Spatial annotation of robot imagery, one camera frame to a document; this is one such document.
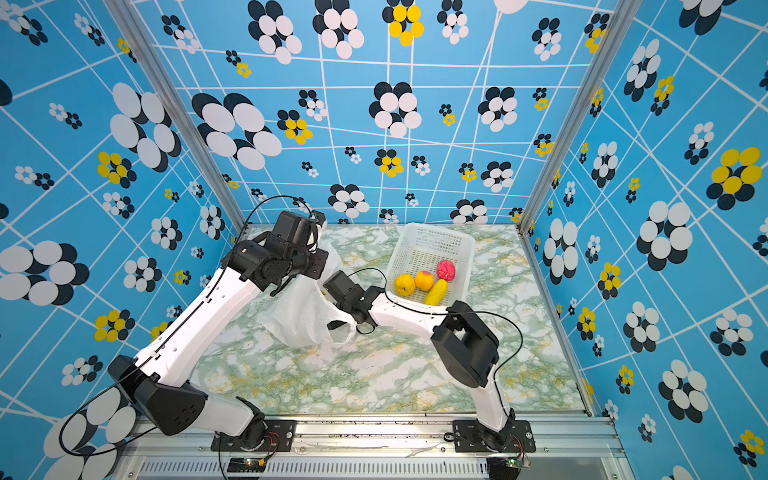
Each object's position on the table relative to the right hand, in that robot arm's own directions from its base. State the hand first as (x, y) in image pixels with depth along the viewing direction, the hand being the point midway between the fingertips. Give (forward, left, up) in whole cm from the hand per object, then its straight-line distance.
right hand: (329, 315), depth 87 cm
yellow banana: (+9, -33, -3) cm, 34 cm away
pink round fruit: (+18, -36, -2) cm, 41 cm away
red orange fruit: (+14, -29, -2) cm, 32 cm away
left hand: (+6, -1, +20) cm, 21 cm away
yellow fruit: (+11, -23, -1) cm, 25 cm away
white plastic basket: (+25, -32, -8) cm, 41 cm away
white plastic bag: (-5, +4, +11) cm, 13 cm away
